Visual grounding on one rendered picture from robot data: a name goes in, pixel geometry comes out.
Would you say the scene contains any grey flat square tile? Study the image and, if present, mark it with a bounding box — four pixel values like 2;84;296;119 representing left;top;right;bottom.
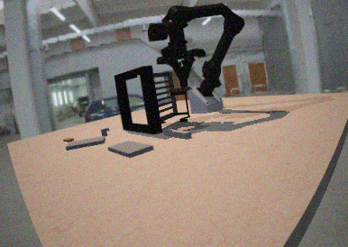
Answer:
107;141;153;158

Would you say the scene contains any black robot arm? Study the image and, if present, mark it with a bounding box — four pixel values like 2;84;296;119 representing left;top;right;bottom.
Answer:
148;3;245;96

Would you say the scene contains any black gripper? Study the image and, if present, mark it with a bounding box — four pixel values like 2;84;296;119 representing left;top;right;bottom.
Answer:
157;37;206;80

